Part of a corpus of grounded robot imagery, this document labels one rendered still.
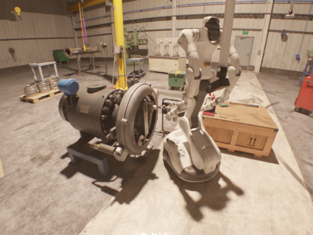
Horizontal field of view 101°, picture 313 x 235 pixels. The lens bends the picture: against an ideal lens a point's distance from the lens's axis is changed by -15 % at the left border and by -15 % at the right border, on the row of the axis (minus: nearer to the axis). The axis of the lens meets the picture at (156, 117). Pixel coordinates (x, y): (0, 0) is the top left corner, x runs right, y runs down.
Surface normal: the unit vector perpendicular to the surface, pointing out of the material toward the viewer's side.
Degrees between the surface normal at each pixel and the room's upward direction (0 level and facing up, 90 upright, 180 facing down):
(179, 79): 90
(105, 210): 0
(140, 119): 92
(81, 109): 62
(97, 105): 50
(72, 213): 0
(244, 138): 90
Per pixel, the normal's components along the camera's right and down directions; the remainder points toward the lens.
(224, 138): -0.38, 0.40
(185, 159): 0.26, -0.47
